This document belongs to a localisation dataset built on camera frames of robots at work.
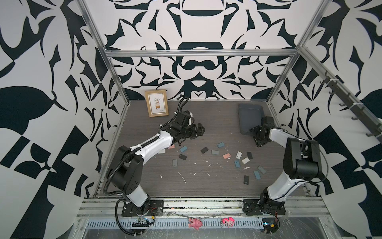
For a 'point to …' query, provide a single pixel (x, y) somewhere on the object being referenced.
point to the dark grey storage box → (250, 115)
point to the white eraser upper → (238, 155)
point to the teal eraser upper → (220, 145)
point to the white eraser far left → (162, 151)
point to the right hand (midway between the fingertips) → (252, 132)
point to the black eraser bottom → (246, 179)
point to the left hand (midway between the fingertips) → (198, 128)
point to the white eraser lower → (245, 160)
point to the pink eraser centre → (226, 156)
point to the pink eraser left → (171, 147)
